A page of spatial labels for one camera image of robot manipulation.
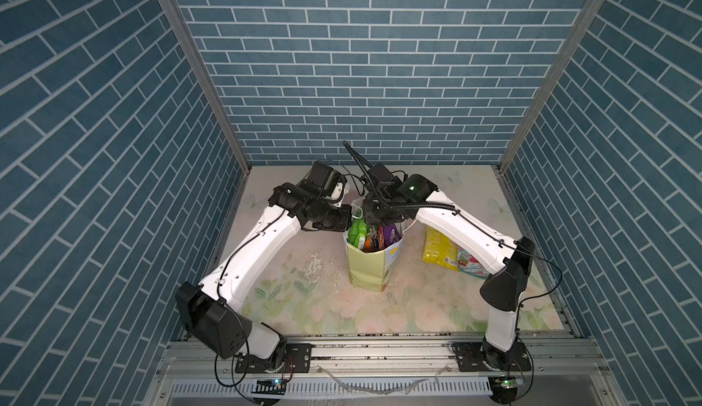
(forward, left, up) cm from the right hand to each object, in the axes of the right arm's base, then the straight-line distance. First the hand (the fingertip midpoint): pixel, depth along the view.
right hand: (370, 216), depth 78 cm
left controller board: (-40, +23, -25) cm, 53 cm away
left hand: (-4, +3, +2) cm, 6 cm away
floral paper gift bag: (-13, -1, -8) cm, 15 cm away
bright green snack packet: (-4, +3, -2) cm, 5 cm away
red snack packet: (0, -2, -11) cm, 12 cm away
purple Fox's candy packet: (-3, -7, -4) cm, 8 cm away
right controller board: (-35, -38, -25) cm, 58 cm away
